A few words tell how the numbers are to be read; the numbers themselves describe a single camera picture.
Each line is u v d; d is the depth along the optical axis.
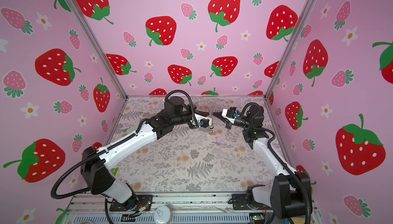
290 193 0.41
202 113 0.72
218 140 0.97
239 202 0.73
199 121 0.60
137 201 0.73
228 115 0.59
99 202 0.74
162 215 0.66
